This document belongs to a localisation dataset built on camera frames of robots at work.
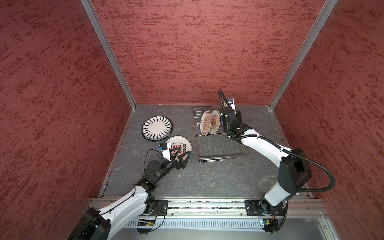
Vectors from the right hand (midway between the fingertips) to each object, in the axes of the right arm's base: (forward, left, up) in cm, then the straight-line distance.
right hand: (232, 112), depth 85 cm
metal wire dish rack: (-10, +7, -23) cm, 26 cm away
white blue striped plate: (+15, +50, -20) cm, 56 cm away
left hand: (-21, +27, -8) cm, 35 cm away
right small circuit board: (-52, -14, -25) cm, 60 cm away
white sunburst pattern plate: (+6, +15, -16) cm, 23 cm away
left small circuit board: (-50, +48, -26) cm, 74 cm away
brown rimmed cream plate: (+2, +48, -19) cm, 52 cm away
